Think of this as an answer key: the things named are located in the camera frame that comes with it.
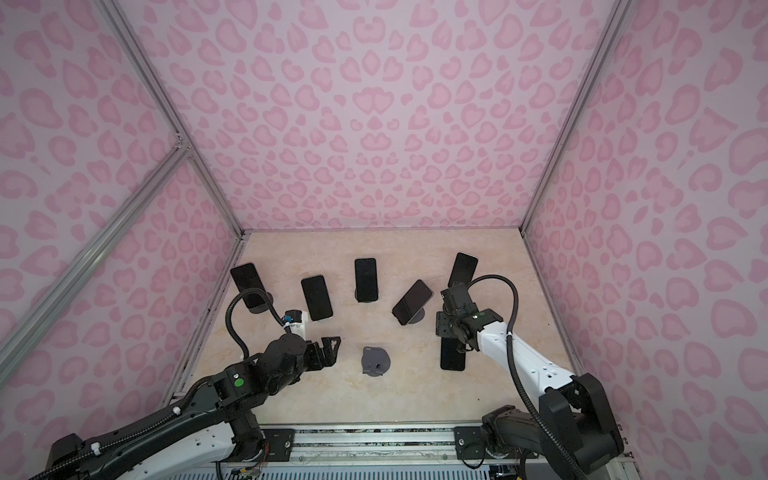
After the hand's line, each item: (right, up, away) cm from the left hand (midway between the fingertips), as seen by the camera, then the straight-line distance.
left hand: (331, 338), depth 77 cm
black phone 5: (+32, -8, +9) cm, 34 cm away
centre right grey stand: (+24, +2, +16) cm, 29 cm away
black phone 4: (+38, +17, +19) cm, 46 cm away
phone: (+22, +6, +17) cm, 28 cm away
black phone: (-29, +15, +15) cm, 35 cm away
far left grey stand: (-29, +7, +22) cm, 37 cm away
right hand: (+32, +2, +10) cm, 34 cm away
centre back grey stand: (+4, +8, +19) cm, 21 cm away
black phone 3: (+7, +17, +18) cm, 25 cm away
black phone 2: (-8, +8, +17) cm, 20 cm away
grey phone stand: (+11, -10, +10) cm, 18 cm away
